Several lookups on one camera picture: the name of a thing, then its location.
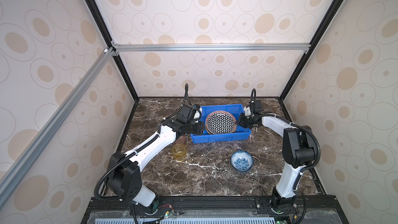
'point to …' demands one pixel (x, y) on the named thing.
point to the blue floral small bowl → (241, 161)
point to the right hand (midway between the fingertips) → (236, 121)
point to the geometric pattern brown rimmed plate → (220, 122)
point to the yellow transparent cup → (179, 151)
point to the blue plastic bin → (239, 133)
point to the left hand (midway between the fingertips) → (208, 125)
